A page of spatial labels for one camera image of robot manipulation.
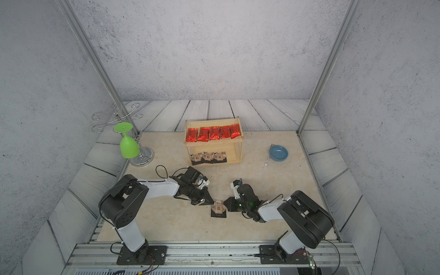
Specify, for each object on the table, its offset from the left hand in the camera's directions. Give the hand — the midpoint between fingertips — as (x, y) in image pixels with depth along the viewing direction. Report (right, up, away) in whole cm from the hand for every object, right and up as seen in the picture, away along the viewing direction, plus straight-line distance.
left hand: (216, 204), depth 85 cm
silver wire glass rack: (-47, +42, 0) cm, 63 cm away
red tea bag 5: (+10, +36, +4) cm, 37 cm away
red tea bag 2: (-6, +35, +4) cm, 35 cm away
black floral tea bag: (-13, +21, +19) cm, 31 cm away
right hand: (+5, -1, +2) cm, 5 cm away
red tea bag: (-12, +34, +3) cm, 37 cm away
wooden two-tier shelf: (+10, +27, +26) cm, 39 cm away
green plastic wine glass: (-42, +28, -1) cm, 50 cm away
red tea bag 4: (+5, +36, +5) cm, 37 cm away
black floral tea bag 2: (-7, +21, +19) cm, 30 cm away
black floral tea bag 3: (+1, +22, +19) cm, 29 cm away
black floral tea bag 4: (+1, -3, 0) cm, 3 cm away
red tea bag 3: (-1, +35, +4) cm, 35 cm away
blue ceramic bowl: (+37, +24, +21) cm, 49 cm away
